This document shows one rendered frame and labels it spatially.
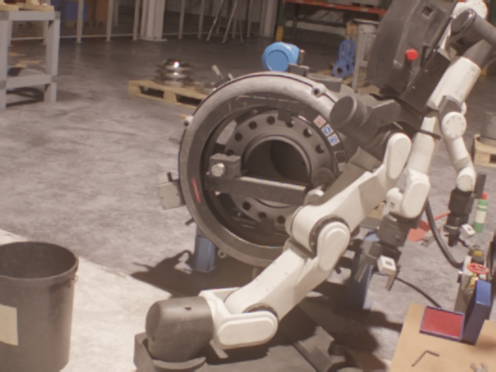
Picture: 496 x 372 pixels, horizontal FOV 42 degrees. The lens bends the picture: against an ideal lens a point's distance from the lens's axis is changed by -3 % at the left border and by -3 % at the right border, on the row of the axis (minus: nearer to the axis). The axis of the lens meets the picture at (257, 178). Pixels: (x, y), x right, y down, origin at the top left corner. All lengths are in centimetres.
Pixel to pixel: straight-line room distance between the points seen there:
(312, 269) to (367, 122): 47
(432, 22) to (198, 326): 115
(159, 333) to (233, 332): 22
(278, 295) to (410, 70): 80
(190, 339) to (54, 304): 45
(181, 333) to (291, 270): 39
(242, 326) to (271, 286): 16
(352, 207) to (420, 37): 56
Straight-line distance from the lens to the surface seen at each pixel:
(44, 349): 222
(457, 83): 195
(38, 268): 238
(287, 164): 324
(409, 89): 206
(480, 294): 179
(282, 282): 206
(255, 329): 204
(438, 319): 187
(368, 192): 210
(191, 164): 257
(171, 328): 196
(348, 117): 199
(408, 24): 206
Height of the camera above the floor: 126
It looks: 16 degrees down
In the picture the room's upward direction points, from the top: 7 degrees clockwise
